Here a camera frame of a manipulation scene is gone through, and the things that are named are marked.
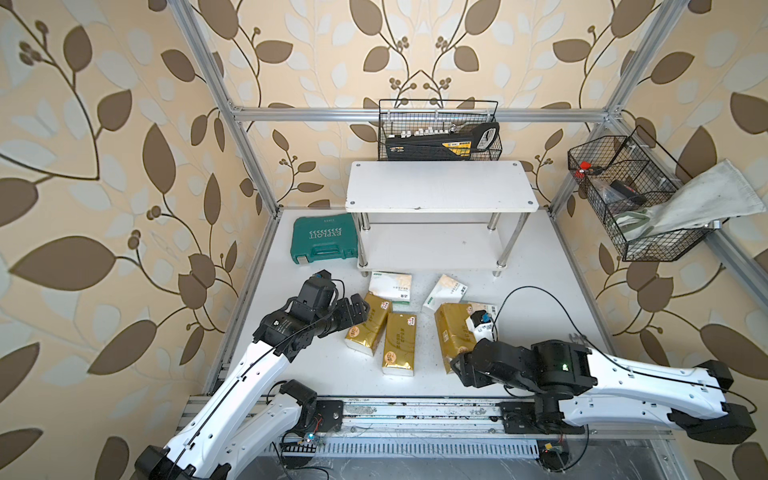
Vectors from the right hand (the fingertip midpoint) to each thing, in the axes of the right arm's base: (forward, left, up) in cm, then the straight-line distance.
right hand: (460, 364), depth 69 cm
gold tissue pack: (+10, +23, -7) cm, 26 cm away
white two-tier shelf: (+65, -5, -17) cm, 67 cm away
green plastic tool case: (+47, +41, -8) cm, 63 cm away
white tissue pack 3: (+18, -14, -10) cm, 25 cm away
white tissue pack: (+27, +15, -9) cm, 32 cm away
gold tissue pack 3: (+6, +1, +4) cm, 7 cm away
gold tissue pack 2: (+6, +14, -8) cm, 17 cm away
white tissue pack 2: (+25, -1, -9) cm, 26 cm away
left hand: (+13, +24, +3) cm, 28 cm away
